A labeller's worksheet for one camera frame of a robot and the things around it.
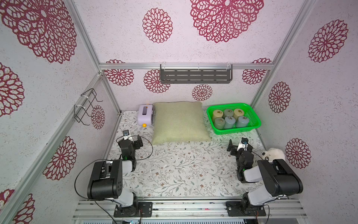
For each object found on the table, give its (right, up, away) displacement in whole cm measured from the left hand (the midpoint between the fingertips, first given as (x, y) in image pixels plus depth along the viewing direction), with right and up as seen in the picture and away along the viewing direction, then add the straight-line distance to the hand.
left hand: (132, 137), depth 93 cm
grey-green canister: (+70, +18, +16) cm, 74 cm away
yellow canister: (+78, +18, +15) cm, 81 cm away
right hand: (+70, -1, -4) cm, 70 cm away
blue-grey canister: (+69, +10, +10) cm, 71 cm away
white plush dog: (+82, -7, -19) cm, 84 cm away
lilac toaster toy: (+6, +16, +13) cm, 21 cm away
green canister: (+61, +10, +9) cm, 63 cm away
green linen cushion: (+32, +10, +4) cm, 34 cm away
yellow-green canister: (+61, +17, +14) cm, 65 cm away
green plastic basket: (+89, +10, +13) cm, 91 cm away
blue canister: (+79, +10, +10) cm, 80 cm away
